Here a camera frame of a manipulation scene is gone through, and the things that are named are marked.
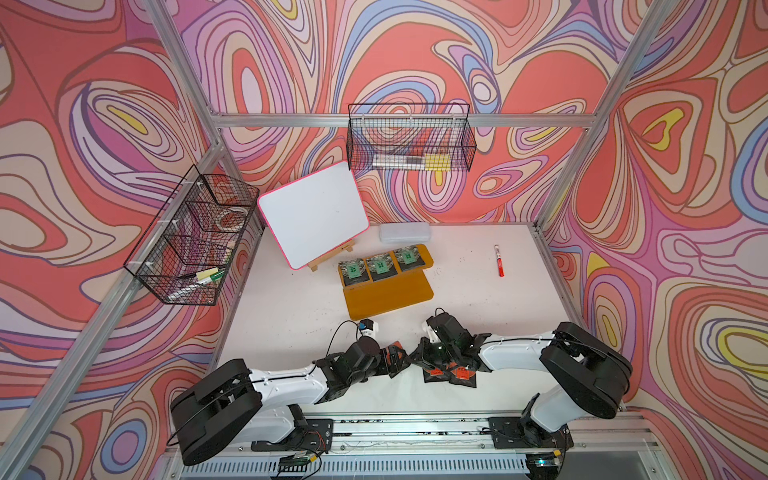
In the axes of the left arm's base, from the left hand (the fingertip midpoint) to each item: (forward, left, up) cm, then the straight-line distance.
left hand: (400, 358), depth 82 cm
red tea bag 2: (-4, -10, -3) cm, 11 cm away
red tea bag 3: (-4, -18, -3) cm, 18 cm away
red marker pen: (+36, -38, -2) cm, 53 cm away
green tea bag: (+23, +14, +12) cm, 30 cm away
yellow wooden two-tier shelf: (+23, +7, -2) cm, 24 cm away
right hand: (-1, -3, -4) cm, 5 cm away
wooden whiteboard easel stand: (+41, +18, +1) cm, 45 cm away
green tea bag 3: (+29, -3, +11) cm, 31 cm away
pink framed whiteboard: (+35, +25, +23) cm, 49 cm away
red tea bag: (-2, +3, +8) cm, 9 cm away
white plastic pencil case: (+53, -4, -3) cm, 53 cm away
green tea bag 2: (+25, +6, +11) cm, 28 cm away
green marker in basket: (+12, +47, +24) cm, 54 cm away
